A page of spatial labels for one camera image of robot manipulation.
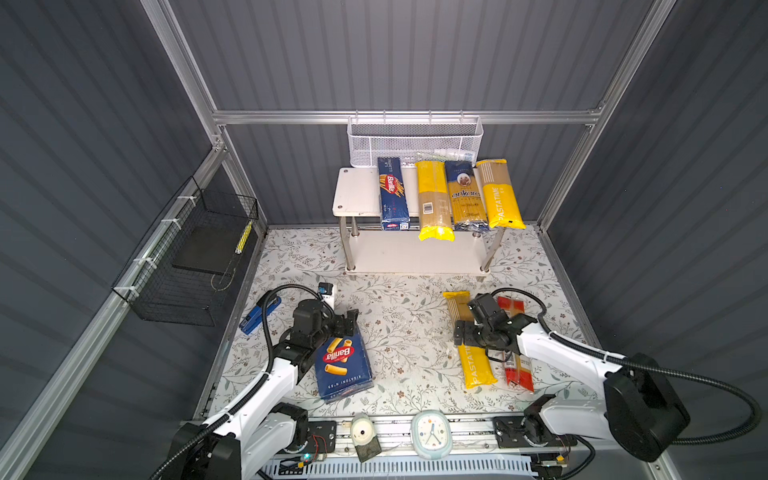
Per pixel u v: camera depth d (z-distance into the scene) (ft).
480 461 2.32
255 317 3.01
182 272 2.37
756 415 1.28
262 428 1.88
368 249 3.45
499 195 2.53
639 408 1.37
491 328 2.24
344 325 2.49
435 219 2.36
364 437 2.22
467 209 2.44
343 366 2.59
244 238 2.63
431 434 2.37
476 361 2.74
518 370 2.65
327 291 2.42
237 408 1.50
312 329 2.14
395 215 2.34
